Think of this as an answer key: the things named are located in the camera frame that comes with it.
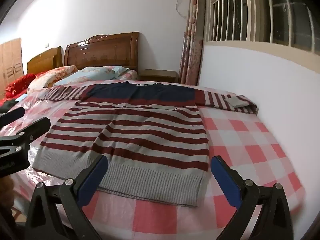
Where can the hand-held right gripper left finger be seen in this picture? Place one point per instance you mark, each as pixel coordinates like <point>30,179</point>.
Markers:
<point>93,180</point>

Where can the large carved wooden headboard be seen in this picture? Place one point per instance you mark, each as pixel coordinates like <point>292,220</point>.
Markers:
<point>112,50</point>

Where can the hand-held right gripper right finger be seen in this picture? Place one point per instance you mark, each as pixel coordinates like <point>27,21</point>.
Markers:
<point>225,182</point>

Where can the window with white grille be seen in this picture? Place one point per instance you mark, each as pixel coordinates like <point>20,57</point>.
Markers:
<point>252,43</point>

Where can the dark cloth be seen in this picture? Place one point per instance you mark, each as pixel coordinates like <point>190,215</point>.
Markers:
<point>7,106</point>

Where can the wooden nightstand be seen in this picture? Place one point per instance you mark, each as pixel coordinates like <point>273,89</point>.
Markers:
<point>160,75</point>

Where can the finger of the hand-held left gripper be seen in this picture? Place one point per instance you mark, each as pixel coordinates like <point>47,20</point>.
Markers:
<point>12,117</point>
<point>37,127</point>

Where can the light blue floral pillow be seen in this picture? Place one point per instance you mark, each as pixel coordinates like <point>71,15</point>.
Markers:
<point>100,73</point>

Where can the orange floral pillow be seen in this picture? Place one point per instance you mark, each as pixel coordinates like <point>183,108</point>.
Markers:
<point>55,75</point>

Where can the light blue cloth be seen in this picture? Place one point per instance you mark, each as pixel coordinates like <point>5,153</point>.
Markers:
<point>22,98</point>

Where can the red grey striped sweater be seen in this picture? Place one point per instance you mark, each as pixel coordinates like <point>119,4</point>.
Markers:
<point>150,135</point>

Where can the pink checkered bed cover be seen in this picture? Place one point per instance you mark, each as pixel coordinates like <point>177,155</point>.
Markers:
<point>250,155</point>

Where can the red blanket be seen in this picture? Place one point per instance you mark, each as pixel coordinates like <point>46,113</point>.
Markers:
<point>17,85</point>

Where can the plain wooden headboard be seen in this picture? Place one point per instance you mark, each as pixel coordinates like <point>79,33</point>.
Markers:
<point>42,62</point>

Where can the pink floral curtain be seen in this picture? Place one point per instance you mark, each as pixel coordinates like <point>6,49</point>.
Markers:
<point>191,42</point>

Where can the wooden wardrobe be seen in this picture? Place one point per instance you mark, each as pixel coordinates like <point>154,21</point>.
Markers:
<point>11,60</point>

